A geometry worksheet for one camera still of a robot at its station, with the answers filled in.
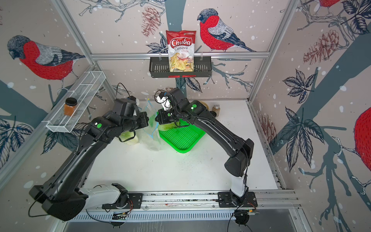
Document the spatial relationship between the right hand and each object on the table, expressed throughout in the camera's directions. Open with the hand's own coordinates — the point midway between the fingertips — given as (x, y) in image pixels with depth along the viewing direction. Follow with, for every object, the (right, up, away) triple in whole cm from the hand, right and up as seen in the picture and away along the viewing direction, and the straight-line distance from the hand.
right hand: (155, 119), depth 69 cm
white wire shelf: (-47, +17, +16) cm, 53 cm away
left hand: (-1, +2, 0) cm, 3 cm away
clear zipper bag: (-1, -7, -5) cm, 9 cm away
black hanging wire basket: (-4, +33, +26) cm, 42 cm away
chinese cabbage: (+2, -6, +26) cm, 27 cm away
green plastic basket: (+13, -14, +29) cm, 34 cm away
